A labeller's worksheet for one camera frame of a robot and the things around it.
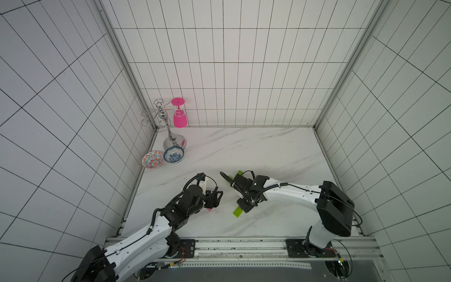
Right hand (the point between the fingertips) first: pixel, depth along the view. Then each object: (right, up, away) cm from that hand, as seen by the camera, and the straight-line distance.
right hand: (243, 200), depth 84 cm
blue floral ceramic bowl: (-41, +21, +19) cm, 50 cm away
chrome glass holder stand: (-45, +42, +8) cm, 62 cm away
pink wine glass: (-36, +42, +19) cm, 59 cm away
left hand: (-14, +4, -3) cm, 15 cm away
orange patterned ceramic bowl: (-52, +18, +16) cm, 58 cm away
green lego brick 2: (-1, +12, +11) cm, 16 cm away
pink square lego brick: (-16, -1, -7) cm, 17 cm away
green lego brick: (-3, -4, -3) cm, 6 cm away
